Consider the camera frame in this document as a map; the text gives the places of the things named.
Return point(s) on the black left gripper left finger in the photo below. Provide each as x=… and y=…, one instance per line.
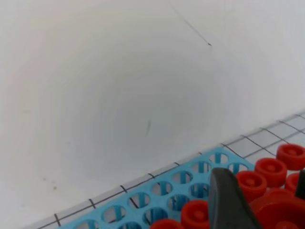
x=227, y=206

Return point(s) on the clear tube red cap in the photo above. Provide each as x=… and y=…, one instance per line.
x=279, y=211

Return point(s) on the blue test tube rack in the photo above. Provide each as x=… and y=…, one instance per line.
x=163, y=196

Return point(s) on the white black-grid cloth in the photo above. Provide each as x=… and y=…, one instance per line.
x=260, y=143

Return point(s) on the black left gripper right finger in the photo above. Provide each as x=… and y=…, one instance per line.
x=300, y=188

